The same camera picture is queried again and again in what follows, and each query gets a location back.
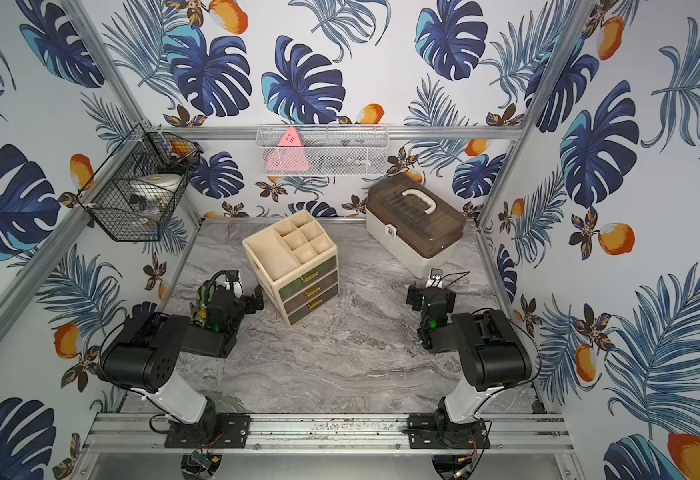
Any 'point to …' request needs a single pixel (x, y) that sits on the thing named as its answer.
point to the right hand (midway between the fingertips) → (432, 285)
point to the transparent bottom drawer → (306, 310)
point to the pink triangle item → (288, 155)
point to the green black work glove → (204, 297)
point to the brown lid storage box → (413, 223)
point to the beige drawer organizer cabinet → (296, 264)
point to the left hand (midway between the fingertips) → (243, 282)
